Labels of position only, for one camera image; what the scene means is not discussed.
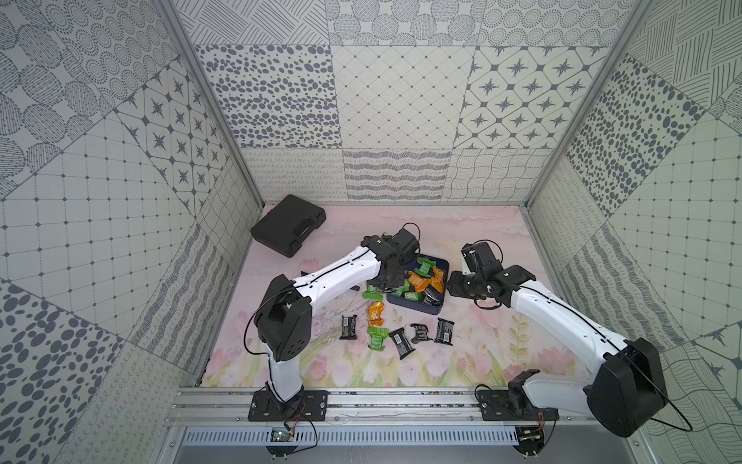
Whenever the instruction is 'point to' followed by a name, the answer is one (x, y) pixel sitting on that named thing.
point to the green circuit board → (281, 434)
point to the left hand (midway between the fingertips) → (393, 276)
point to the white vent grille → (355, 437)
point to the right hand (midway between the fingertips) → (454, 288)
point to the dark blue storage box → (430, 301)
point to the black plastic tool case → (283, 226)
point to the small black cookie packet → (421, 333)
